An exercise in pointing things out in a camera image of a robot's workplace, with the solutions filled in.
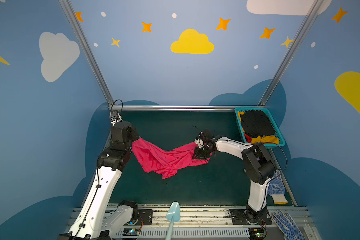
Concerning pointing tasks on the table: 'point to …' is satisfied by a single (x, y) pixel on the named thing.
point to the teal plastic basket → (282, 141)
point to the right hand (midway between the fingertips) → (195, 156)
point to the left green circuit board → (131, 232)
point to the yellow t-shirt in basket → (270, 139)
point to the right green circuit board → (257, 233)
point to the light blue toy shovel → (173, 215)
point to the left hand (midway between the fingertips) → (130, 127)
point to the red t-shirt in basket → (248, 138)
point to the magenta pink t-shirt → (165, 162)
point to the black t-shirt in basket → (256, 123)
